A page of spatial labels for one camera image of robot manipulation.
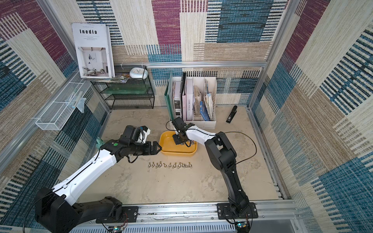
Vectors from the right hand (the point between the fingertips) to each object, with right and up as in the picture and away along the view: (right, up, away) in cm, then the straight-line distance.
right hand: (177, 138), depth 100 cm
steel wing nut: (-16, -15, -11) cm, 24 cm away
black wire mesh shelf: (-33, +31, -7) cm, 46 cm away
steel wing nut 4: (-10, -15, -10) cm, 20 cm away
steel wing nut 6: (-4, -15, -11) cm, 19 cm away
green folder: (-4, +26, -13) cm, 30 cm away
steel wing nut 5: (-7, -15, -11) cm, 20 cm away
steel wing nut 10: (+8, -15, -11) cm, 20 cm away
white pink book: (+7, +25, -4) cm, 26 cm away
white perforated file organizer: (+12, +25, -3) cm, 28 cm away
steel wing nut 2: (-14, -15, -10) cm, 23 cm away
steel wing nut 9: (+4, -15, -11) cm, 19 cm away
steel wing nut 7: (-1, -15, -11) cm, 19 cm away
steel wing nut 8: (+2, -15, -11) cm, 19 cm away
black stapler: (+41, +17, +12) cm, 45 cm away
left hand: (-11, -3, -20) cm, 23 cm away
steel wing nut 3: (-12, -15, -11) cm, 22 cm away
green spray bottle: (-39, 0, -22) cm, 45 cm away
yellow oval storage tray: (-7, -6, +1) cm, 9 cm away
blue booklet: (+18, +18, -1) cm, 25 cm away
